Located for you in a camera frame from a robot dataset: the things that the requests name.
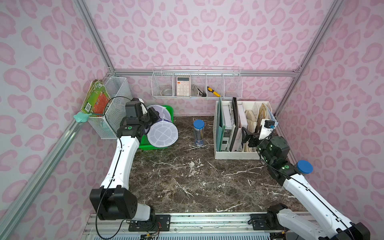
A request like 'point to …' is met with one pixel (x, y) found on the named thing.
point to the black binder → (234, 101)
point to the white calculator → (183, 86)
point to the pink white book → (242, 123)
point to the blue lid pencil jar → (199, 125)
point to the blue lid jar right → (304, 166)
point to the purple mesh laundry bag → (163, 133)
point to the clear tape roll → (168, 92)
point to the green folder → (220, 124)
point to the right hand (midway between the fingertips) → (250, 127)
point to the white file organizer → (229, 118)
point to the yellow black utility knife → (214, 92)
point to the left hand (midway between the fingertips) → (157, 109)
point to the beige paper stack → (252, 119)
